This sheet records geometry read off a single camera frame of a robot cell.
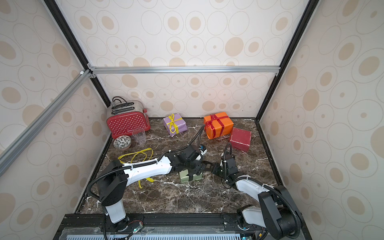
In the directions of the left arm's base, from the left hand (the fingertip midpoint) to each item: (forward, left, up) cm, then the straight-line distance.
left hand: (205, 165), depth 82 cm
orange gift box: (+30, -10, -1) cm, 32 cm away
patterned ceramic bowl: (+21, +56, -9) cm, 61 cm away
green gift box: (-5, +11, -6) cm, 14 cm away
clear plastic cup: (+26, +46, -9) cm, 54 cm away
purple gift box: (+35, +16, -4) cm, 39 cm away
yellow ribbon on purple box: (+30, +19, -6) cm, 36 cm away
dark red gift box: (+22, -25, -5) cm, 33 cm away
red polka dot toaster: (+31, +52, +6) cm, 61 cm away
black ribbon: (-5, +8, -5) cm, 10 cm away
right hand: (+3, -8, -8) cm, 11 cm away
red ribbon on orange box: (+37, -7, 0) cm, 38 cm away
